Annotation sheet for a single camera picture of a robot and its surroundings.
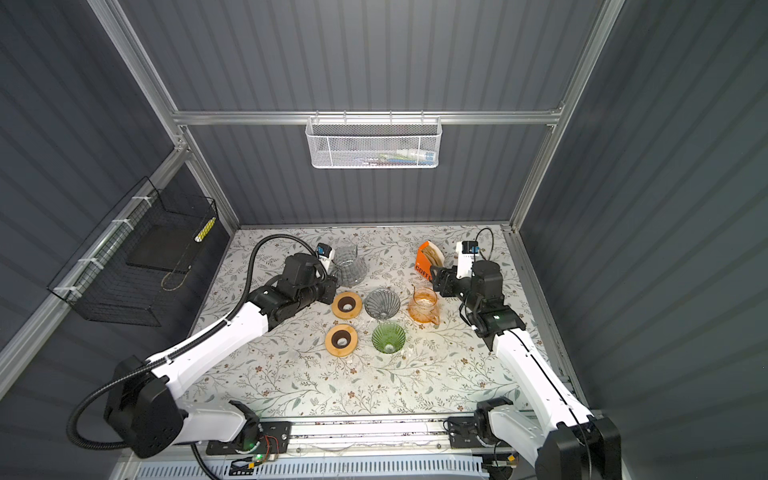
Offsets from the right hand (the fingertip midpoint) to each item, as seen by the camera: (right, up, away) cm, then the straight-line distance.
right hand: (445, 269), depth 79 cm
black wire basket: (-78, 0, -7) cm, 79 cm away
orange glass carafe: (-4, -13, +18) cm, 22 cm away
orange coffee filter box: (-2, +4, +19) cm, 20 cm away
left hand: (-31, -3, +3) cm, 31 cm away
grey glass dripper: (-18, -12, +18) cm, 28 cm away
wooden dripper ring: (-30, -22, +11) cm, 39 cm away
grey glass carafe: (-26, 0, +3) cm, 26 cm away
